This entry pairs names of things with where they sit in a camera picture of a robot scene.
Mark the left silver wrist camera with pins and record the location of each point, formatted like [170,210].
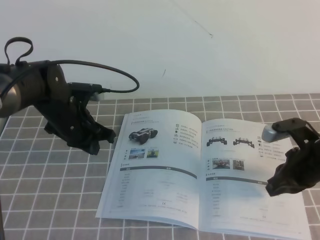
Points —
[87,91]

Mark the grey checked tablecloth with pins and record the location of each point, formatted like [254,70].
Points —
[49,191]

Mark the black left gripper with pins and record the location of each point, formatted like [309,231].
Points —
[67,117]

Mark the white robot catalogue book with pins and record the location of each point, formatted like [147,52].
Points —
[168,166]

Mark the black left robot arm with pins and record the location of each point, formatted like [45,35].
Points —
[26,91]

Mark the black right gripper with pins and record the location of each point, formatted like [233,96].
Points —
[301,170]

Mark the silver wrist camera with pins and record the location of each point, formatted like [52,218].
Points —
[295,128]
[87,91]

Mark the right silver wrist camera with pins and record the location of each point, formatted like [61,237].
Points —
[295,128]

